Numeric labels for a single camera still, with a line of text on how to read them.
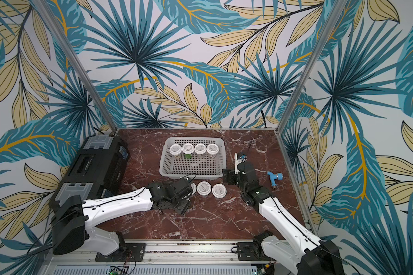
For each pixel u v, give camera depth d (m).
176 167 1.00
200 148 1.00
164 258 0.73
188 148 1.00
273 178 0.96
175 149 0.99
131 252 0.73
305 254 0.40
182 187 0.62
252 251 0.73
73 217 0.40
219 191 0.86
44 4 0.68
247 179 0.59
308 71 0.88
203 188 0.86
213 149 1.00
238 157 0.70
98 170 0.80
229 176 0.72
